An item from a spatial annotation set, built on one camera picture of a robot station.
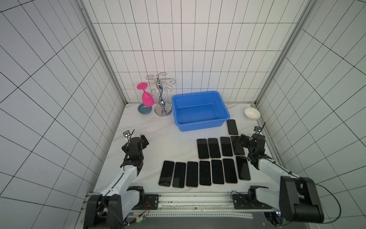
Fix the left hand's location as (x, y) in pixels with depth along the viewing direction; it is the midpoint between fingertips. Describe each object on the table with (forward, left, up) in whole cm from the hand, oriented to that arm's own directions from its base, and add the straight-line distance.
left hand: (135, 140), depth 87 cm
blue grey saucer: (+32, +3, -7) cm, 33 cm away
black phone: (-1, -43, -8) cm, 44 cm away
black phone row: (-18, -21, -8) cm, 28 cm away
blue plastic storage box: (+34, -44, -11) cm, 57 cm away
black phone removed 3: (-17, -51, -6) cm, 54 cm away
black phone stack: (-2, -51, -9) cm, 52 cm away
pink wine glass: (+28, -4, +8) cm, 30 cm away
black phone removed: (+17, -67, -9) cm, 70 cm away
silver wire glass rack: (+33, -13, -7) cm, 36 cm away
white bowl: (+28, -84, -6) cm, 89 cm away
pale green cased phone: (-19, -28, -8) cm, 35 cm away
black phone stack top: (0, -59, -6) cm, 59 cm away
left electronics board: (-39, -9, -6) cm, 41 cm away
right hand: (+5, -70, 0) cm, 70 cm away
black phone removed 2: (-18, -36, -8) cm, 41 cm away
